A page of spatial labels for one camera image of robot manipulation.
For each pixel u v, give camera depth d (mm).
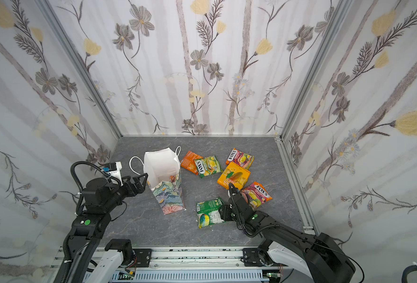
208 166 1012
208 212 838
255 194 903
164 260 750
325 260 414
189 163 1042
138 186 638
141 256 733
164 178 956
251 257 733
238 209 649
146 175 701
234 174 956
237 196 746
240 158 1043
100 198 519
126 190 626
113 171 613
